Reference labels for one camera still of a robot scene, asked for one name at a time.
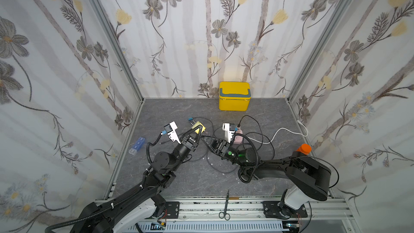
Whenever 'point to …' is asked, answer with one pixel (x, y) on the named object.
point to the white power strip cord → (282, 128)
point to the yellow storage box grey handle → (234, 96)
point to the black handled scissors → (225, 214)
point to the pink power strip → (239, 139)
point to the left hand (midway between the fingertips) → (202, 128)
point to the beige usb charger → (239, 128)
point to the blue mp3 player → (190, 118)
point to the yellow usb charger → (198, 123)
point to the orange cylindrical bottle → (304, 148)
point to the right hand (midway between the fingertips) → (207, 144)
